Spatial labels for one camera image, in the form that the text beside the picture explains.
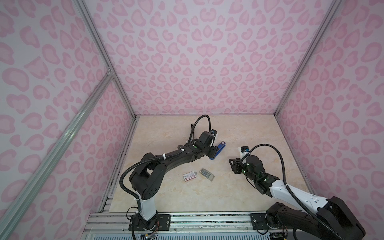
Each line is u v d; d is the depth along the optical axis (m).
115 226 0.74
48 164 0.52
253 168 0.64
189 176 0.88
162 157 0.51
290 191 0.52
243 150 0.75
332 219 0.40
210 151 0.80
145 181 0.49
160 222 0.74
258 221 0.73
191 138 0.71
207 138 0.69
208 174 0.89
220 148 0.97
